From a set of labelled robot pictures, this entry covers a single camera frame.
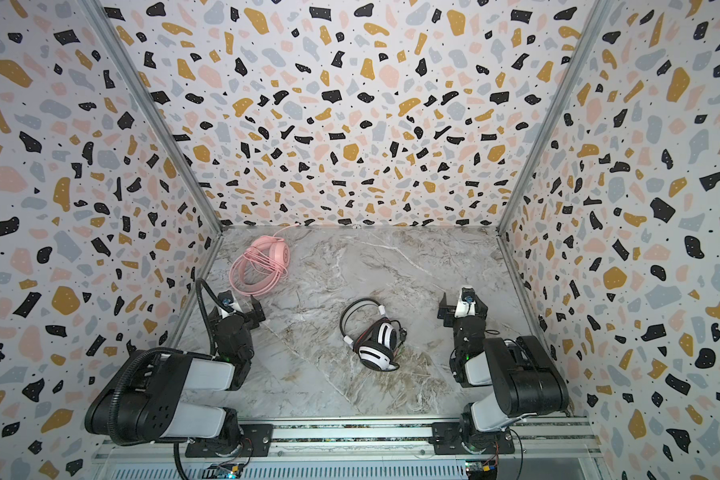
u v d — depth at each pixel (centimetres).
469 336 68
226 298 75
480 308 81
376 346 81
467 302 76
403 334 91
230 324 70
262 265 104
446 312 82
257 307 84
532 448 74
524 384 45
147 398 43
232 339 67
